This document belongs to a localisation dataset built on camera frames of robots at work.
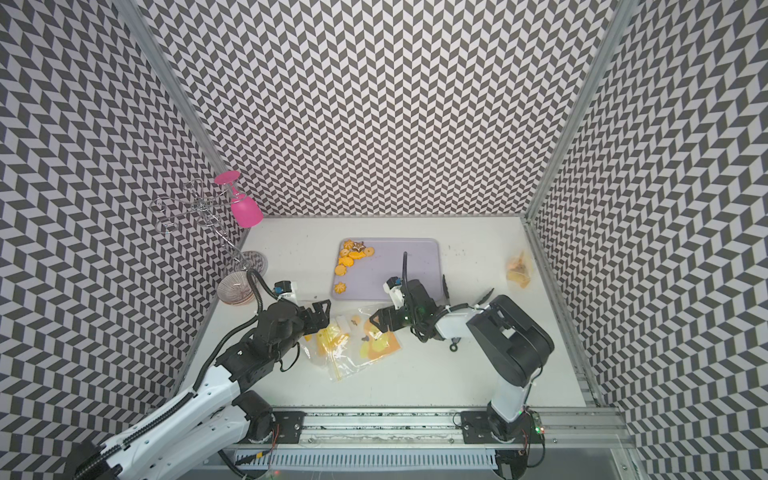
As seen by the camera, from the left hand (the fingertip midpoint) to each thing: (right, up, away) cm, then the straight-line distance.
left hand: (318, 307), depth 81 cm
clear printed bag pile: (+8, -11, +5) cm, 15 cm away
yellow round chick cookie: (+2, +8, +22) cm, 24 cm away
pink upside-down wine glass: (-26, +28, +13) cm, 41 cm away
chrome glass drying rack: (-44, +27, +6) cm, 52 cm away
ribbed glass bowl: (-31, +3, +15) cm, 35 cm away
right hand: (+17, -6, +10) cm, 20 cm away
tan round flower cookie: (+11, +15, +28) cm, 33 cm away
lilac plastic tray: (+10, +5, +24) cm, 26 cm away
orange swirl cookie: (+3, +17, +28) cm, 33 cm away
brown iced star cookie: (+8, +16, +27) cm, 33 cm away
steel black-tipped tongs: (+33, +1, -19) cm, 39 cm away
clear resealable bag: (+63, +8, +19) cm, 66 cm away
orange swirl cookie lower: (+3, +3, +17) cm, 18 cm away
